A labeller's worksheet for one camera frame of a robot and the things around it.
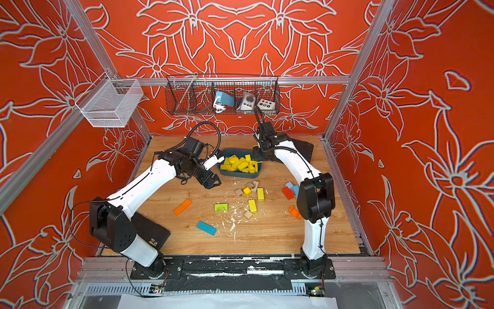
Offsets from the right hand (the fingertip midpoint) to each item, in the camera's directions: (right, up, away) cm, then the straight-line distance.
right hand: (254, 155), depth 90 cm
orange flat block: (-34, -25, 0) cm, 42 cm away
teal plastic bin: (-8, -10, +10) cm, 17 cm away
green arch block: (-15, -24, -2) cm, 29 cm away
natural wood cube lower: (-3, -27, -5) cm, 28 cm away
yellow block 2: (-2, -2, +16) cm, 16 cm away
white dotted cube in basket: (+6, +25, +4) cm, 26 cm away
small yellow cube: (-3, -18, +2) cm, 18 cm away
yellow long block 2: (-10, -6, +12) cm, 17 cm away
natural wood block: (+1, -15, +5) cm, 16 cm away
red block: (+18, -19, +4) cm, 26 cm away
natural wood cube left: (-8, -19, +3) cm, 20 cm away
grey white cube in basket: (-3, +26, 0) cm, 26 cm away
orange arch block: (+19, -27, -2) cm, 33 cm away
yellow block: (-1, -24, -3) cm, 24 cm away
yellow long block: (-14, -7, +10) cm, 19 cm away
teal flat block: (-22, -32, -7) cm, 40 cm away
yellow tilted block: (+3, -19, +2) cm, 20 cm away
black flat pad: (-46, -34, -7) cm, 58 cm away
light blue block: (+21, -17, +5) cm, 27 cm away
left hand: (-18, -8, -8) cm, 21 cm away
